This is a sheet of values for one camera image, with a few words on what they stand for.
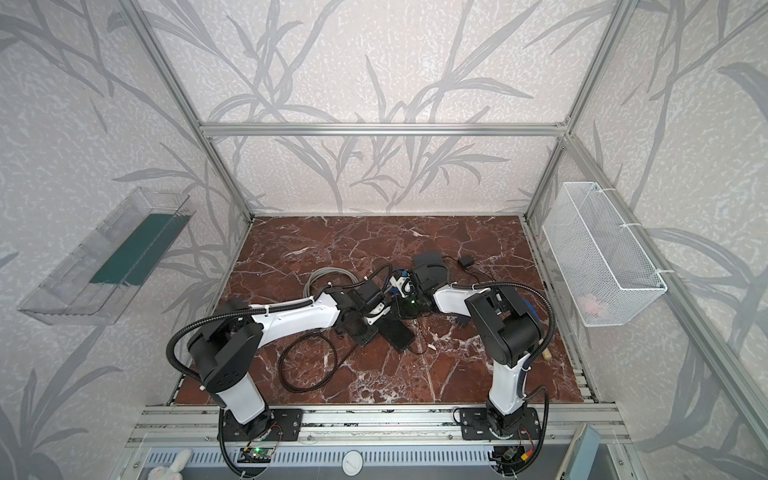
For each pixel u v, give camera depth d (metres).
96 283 0.63
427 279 0.79
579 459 0.65
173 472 0.66
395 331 0.89
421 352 0.86
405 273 0.89
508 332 0.50
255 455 0.71
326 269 1.03
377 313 0.76
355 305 0.65
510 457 0.75
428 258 1.08
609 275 0.61
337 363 0.84
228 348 0.46
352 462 0.69
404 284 0.87
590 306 0.72
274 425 0.72
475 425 0.73
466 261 1.05
